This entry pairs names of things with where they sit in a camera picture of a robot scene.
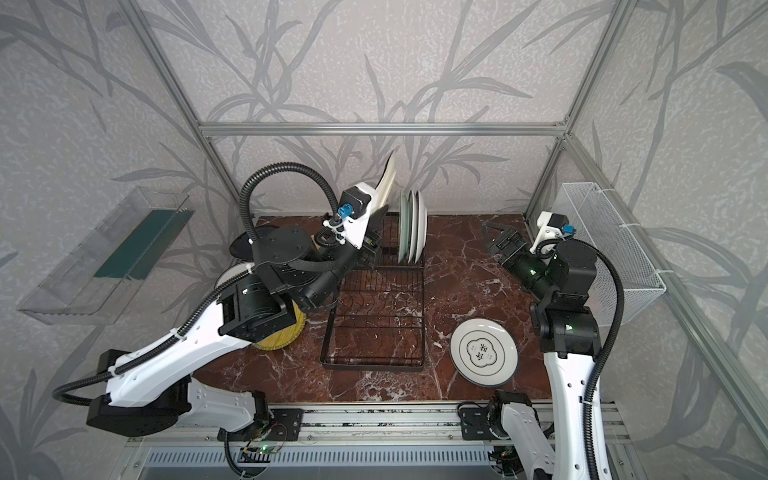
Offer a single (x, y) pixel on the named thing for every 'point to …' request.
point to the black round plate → (242, 248)
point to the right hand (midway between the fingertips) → (487, 233)
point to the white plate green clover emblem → (484, 352)
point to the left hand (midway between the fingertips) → (383, 206)
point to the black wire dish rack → (376, 316)
